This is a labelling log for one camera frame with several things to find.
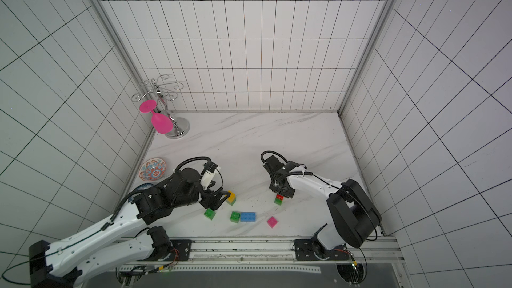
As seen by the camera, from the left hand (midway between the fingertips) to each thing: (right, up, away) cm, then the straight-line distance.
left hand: (217, 192), depth 73 cm
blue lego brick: (+11, -12, +6) cm, 18 cm away
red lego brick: (+25, -5, +10) cm, 27 cm away
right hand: (+24, -3, +15) cm, 29 cm away
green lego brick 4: (+6, -11, +4) cm, 13 cm away
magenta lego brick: (+21, -14, +5) cm, 26 cm away
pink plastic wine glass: (-30, +27, +19) cm, 45 cm away
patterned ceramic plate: (-36, +4, +21) cm, 42 cm away
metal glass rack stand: (-30, +42, +18) cm, 55 cm away
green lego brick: (+24, -7, +11) cm, 28 cm away
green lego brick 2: (+5, -8, +10) cm, 14 cm away
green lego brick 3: (-4, -10, +6) cm, 13 cm away
